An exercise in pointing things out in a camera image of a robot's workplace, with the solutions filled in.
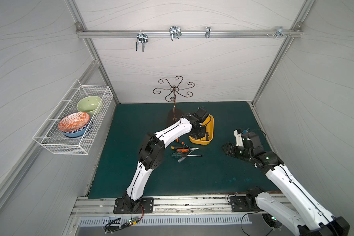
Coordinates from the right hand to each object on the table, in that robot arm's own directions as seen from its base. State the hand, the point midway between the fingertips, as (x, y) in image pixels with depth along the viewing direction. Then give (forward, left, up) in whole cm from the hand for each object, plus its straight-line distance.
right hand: (225, 146), depth 78 cm
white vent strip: (-33, +28, -16) cm, 46 cm away
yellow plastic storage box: (+18, +5, -15) cm, 24 cm away
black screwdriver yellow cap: (+5, +30, -13) cm, 33 cm away
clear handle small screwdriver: (-2, +24, -14) cm, 28 cm away
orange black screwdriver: (+4, +24, -14) cm, 28 cm away
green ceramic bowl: (+11, +71, +19) cm, 75 cm away
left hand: (+10, +11, -6) cm, 16 cm away
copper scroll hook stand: (+19, +30, +18) cm, 40 cm away
